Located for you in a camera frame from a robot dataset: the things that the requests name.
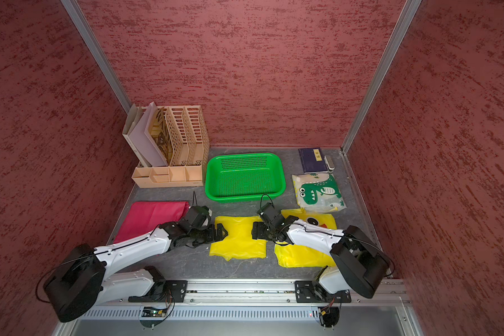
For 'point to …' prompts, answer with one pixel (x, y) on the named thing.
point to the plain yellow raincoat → (239, 243)
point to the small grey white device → (329, 162)
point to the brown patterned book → (160, 134)
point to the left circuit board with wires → (152, 311)
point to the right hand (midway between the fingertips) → (259, 237)
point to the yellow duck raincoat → (295, 256)
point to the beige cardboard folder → (135, 113)
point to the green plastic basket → (245, 177)
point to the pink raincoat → (143, 217)
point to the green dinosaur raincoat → (318, 192)
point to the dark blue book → (312, 159)
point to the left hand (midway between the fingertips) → (218, 240)
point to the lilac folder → (140, 139)
